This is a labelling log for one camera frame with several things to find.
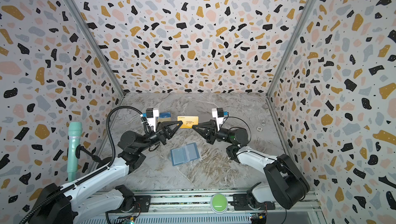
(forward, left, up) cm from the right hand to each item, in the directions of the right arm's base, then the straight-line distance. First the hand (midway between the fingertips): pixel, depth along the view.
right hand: (197, 131), depth 64 cm
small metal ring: (+24, -38, -33) cm, 56 cm away
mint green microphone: (-5, +49, +1) cm, 49 cm away
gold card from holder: (+3, +4, +3) cm, 5 cm away
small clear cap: (+27, -40, -31) cm, 58 cm away
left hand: (+1, +5, +4) cm, 6 cm away
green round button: (-20, -10, -34) cm, 41 cm away
